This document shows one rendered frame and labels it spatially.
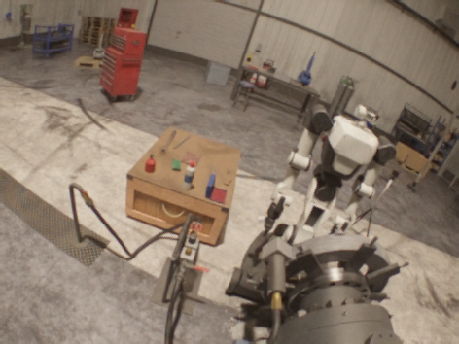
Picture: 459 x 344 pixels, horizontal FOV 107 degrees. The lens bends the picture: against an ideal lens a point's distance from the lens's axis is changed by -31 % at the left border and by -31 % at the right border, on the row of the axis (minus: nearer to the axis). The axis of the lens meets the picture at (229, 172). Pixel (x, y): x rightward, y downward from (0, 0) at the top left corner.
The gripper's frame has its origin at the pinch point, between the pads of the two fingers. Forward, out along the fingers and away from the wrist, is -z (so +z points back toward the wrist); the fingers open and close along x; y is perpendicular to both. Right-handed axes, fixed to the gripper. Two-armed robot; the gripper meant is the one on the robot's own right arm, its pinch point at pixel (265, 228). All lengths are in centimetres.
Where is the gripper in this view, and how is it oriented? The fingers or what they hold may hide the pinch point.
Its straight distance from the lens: 158.6
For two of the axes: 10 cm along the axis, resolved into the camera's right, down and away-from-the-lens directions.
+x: -1.7, 3.0, -9.4
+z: 3.3, -8.8, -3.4
